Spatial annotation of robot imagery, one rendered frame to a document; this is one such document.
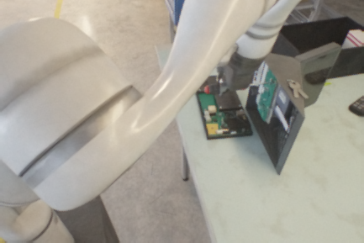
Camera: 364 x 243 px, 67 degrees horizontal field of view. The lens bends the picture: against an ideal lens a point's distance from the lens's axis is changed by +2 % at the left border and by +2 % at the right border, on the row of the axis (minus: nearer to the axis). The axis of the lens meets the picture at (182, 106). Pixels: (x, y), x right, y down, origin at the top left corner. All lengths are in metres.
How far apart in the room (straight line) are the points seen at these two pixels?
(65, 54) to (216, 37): 0.11
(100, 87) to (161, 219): 1.60
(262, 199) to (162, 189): 1.20
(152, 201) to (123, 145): 1.64
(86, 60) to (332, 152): 0.74
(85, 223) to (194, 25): 0.70
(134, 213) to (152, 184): 0.21
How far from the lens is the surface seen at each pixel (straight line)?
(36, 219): 0.65
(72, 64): 0.16
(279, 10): 0.40
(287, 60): 0.72
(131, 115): 0.17
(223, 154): 0.74
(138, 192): 1.83
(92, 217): 0.85
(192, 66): 0.20
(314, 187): 0.74
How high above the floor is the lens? 1.59
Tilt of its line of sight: 44 degrees down
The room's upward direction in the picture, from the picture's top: 1 degrees counter-clockwise
